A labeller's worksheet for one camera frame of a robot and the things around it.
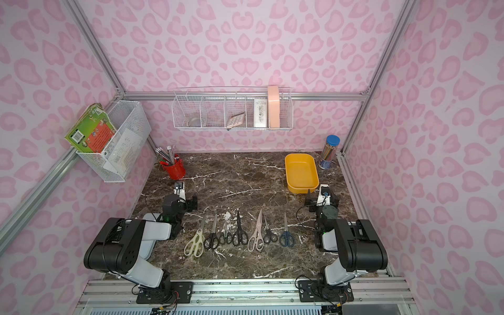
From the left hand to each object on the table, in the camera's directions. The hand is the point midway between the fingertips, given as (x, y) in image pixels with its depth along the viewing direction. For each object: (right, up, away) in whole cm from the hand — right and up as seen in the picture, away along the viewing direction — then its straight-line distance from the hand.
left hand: (184, 190), depth 94 cm
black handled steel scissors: (+16, -21, -9) cm, 28 cm away
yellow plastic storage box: (+60, +8, +18) cm, 63 cm away
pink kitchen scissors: (+35, -20, -9) cm, 41 cm away
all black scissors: (+27, -20, -7) cm, 34 cm away
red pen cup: (-10, +9, +15) cm, 20 cm away
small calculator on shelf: (+25, +34, 0) cm, 42 cm away
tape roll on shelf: (+4, +33, +3) cm, 34 cm away
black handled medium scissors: (+41, -19, -7) cm, 45 cm away
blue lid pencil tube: (+73, +24, +3) cm, 77 cm away
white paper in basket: (-21, +18, -11) cm, 30 cm away
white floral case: (+36, +37, -2) cm, 52 cm away
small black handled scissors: (+21, -19, -7) cm, 29 cm away
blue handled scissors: (+48, -20, -9) cm, 53 cm away
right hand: (+64, +2, -5) cm, 64 cm away
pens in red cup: (-11, +17, +9) cm, 22 cm away
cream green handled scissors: (+9, -22, -10) cm, 26 cm away
